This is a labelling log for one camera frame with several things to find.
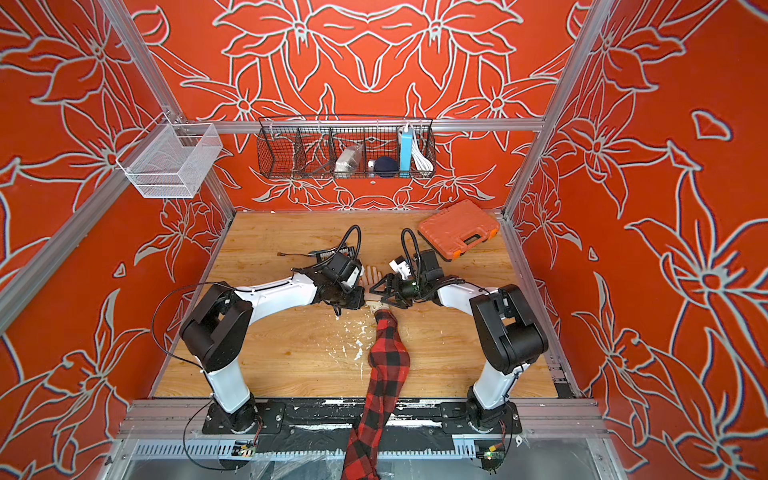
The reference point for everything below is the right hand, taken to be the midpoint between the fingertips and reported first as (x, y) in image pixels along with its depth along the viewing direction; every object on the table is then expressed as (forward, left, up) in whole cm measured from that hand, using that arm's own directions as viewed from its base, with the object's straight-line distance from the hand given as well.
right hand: (372, 296), depth 84 cm
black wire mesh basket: (+47, +13, +20) cm, 52 cm away
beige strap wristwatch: (+2, -1, -4) cm, 5 cm away
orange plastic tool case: (+31, -30, -4) cm, 43 cm away
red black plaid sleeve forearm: (-17, -5, -6) cm, 19 cm away
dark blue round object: (+37, -3, +18) cm, 42 cm away
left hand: (+2, +2, -6) cm, 7 cm away
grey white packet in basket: (+36, +8, +21) cm, 43 cm away
